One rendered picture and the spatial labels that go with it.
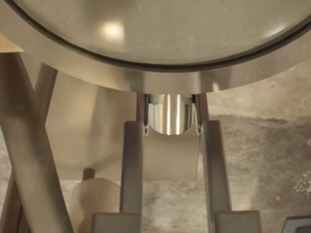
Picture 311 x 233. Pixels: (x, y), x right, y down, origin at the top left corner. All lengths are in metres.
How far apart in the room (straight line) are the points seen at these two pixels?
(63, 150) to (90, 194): 0.34
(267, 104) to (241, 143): 0.10
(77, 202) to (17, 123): 0.29
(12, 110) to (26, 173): 0.04
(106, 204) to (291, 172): 0.52
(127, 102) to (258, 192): 0.37
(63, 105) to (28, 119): 0.52
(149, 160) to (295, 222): 0.40
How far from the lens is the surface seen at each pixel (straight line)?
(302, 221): 1.15
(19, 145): 0.31
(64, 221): 0.33
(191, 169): 0.95
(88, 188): 0.59
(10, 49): 0.19
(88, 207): 0.57
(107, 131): 0.87
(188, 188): 1.01
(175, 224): 1.11
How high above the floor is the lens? 0.62
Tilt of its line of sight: 46 degrees down
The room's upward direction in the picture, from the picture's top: 180 degrees counter-clockwise
